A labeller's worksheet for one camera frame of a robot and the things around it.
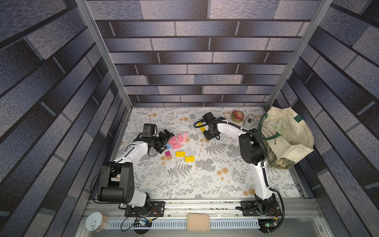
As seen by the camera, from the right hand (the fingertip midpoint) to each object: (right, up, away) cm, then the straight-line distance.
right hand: (208, 135), depth 103 cm
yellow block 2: (-20, -11, -10) cm, 25 cm away
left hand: (-25, 0, -15) cm, 29 cm away
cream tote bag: (+52, 0, -7) cm, 52 cm away
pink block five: (-22, -7, -6) cm, 24 cm away
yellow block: (-7, +6, -24) cm, 25 cm away
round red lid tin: (+23, +14, +7) cm, 27 cm away
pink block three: (-20, -2, -3) cm, 21 cm away
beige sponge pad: (-9, -40, -32) cm, 52 cm away
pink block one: (-26, -2, -4) cm, 26 cm away
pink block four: (-17, -1, -3) cm, 17 cm away
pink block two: (-26, -4, -3) cm, 26 cm away
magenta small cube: (-28, -11, -9) cm, 32 cm away
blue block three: (-28, -7, -7) cm, 30 cm away
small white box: (+30, +10, +3) cm, 32 cm away
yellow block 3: (-13, -14, -12) cm, 23 cm away
